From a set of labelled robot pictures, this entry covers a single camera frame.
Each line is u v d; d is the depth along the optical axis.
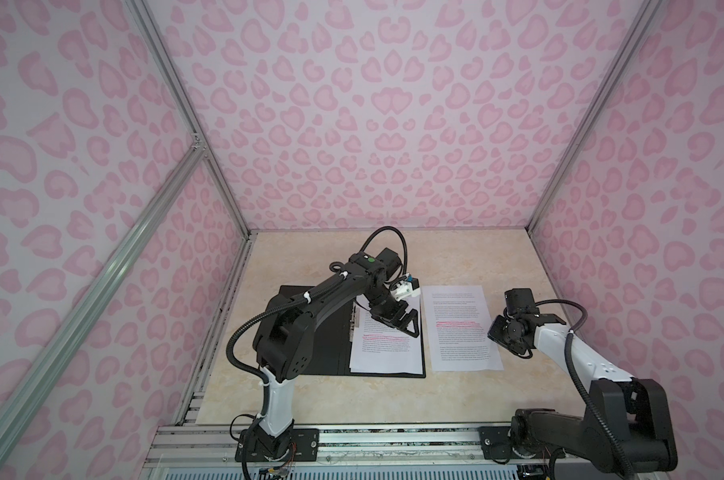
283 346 0.49
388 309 0.74
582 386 0.43
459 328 0.93
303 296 0.52
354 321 0.95
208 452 0.75
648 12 0.69
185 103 0.83
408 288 0.79
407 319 0.73
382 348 0.90
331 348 0.88
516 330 0.65
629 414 0.45
